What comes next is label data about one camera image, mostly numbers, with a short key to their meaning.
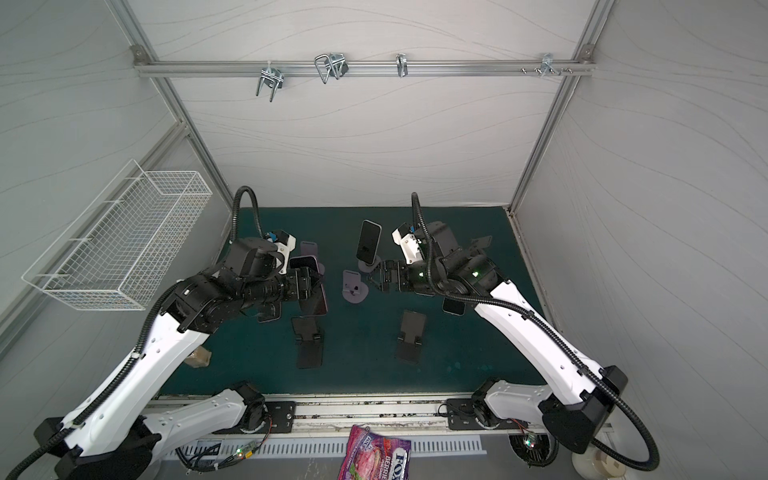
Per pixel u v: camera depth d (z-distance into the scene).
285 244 0.61
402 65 0.78
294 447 0.70
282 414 0.74
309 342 0.82
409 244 0.62
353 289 0.93
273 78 0.80
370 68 0.79
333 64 0.77
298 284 0.57
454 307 0.93
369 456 0.66
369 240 0.98
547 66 0.76
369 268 1.04
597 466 0.62
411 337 0.80
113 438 0.38
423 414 0.75
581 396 0.38
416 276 0.58
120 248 0.69
